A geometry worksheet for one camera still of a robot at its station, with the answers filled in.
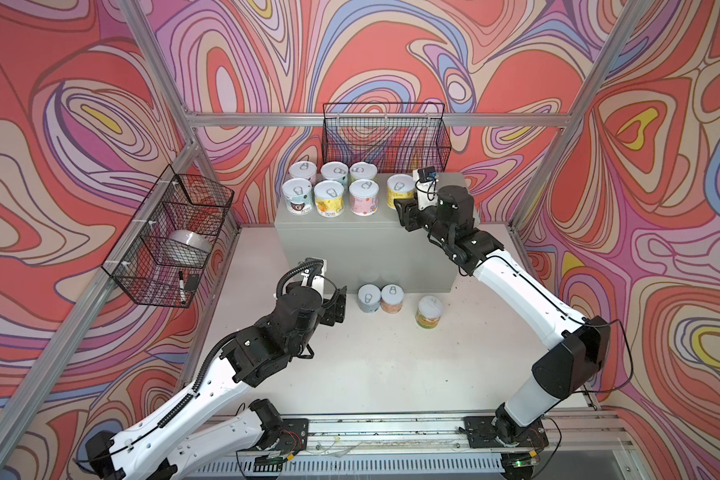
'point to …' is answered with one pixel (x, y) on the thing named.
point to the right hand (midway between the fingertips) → (406, 203)
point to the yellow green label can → (429, 311)
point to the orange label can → (391, 298)
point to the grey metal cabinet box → (382, 249)
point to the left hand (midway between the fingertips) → (333, 284)
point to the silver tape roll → (189, 242)
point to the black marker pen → (182, 287)
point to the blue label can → (369, 298)
